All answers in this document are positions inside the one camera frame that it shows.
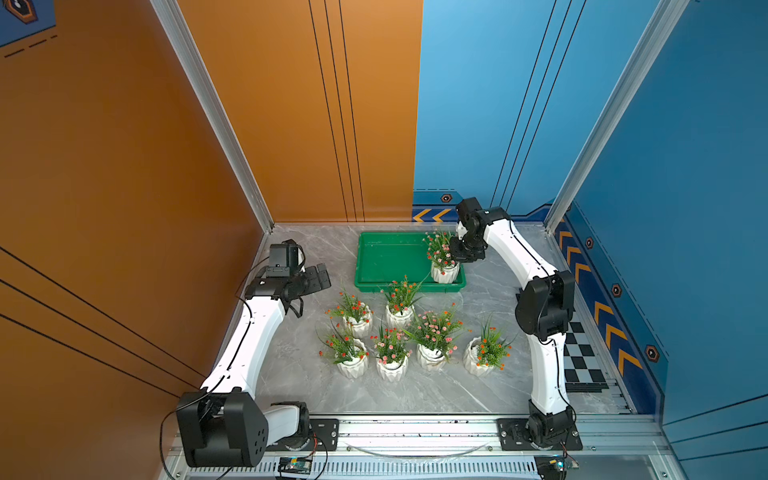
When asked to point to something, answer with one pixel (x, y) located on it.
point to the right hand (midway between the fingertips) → (457, 258)
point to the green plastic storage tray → (381, 258)
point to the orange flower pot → (487, 351)
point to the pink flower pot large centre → (433, 333)
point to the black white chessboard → (584, 371)
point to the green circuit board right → (554, 467)
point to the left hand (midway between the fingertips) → (315, 273)
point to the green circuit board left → (297, 465)
